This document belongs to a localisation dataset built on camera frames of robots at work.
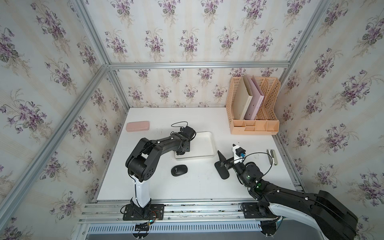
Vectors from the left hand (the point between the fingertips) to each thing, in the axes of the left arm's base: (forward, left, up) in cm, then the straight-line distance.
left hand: (184, 147), depth 97 cm
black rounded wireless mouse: (-16, +2, +2) cm, 16 cm away
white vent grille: (-43, -18, 0) cm, 47 cm away
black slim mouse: (-17, -23, +2) cm, 29 cm away
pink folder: (+17, -44, +29) cm, 56 cm away
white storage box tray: (0, -12, +2) cm, 12 cm away
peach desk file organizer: (+15, -56, +9) cm, 59 cm away
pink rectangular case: (+17, +34, +1) cm, 38 cm away
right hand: (-10, -24, +17) cm, 31 cm away
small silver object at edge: (-8, -55, +3) cm, 56 cm away
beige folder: (+26, -39, +21) cm, 52 cm away
